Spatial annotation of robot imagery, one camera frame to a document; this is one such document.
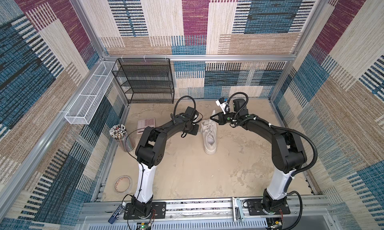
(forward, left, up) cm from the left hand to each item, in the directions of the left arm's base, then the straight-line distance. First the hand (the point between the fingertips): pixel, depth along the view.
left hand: (195, 128), depth 100 cm
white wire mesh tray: (+8, +69, +13) cm, 70 cm away
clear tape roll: (-33, +40, -4) cm, 52 cm away
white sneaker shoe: (-10, -9, +1) cm, 13 cm away
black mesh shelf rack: (+34, +35, +13) cm, 50 cm away
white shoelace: (-1, -9, +3) cm, 10 cm away
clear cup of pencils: (-12, +41, +14) cm, 45 cm away
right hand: (-1, -9, +12) cm, 15 cm away
